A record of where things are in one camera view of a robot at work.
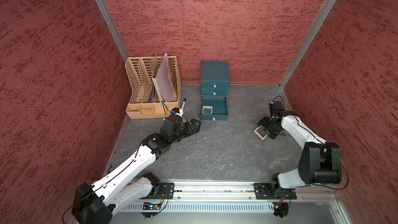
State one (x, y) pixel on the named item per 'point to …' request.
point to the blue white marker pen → (184, 102)
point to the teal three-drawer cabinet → (215, 82)
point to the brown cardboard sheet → (155, 64)
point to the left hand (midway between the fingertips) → (194, 128)
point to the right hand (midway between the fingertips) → (261, 131)
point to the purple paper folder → (162, 82)
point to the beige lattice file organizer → (144, 102)
